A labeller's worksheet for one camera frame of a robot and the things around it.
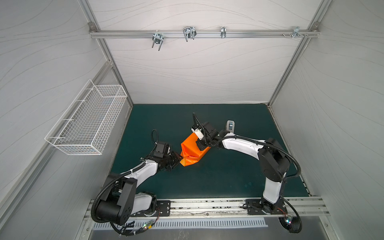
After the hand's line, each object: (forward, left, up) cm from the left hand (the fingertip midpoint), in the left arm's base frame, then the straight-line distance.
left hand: (180, 159), depth 88 cm
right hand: (+10, -10, +4) cm, 15 cm away
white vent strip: (-31, -6, -4) cm, 32 cm away
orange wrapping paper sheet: (+4, -6, +1) cm, 7 cm away
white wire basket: (+4, +43, +28) cm, 51 cm away
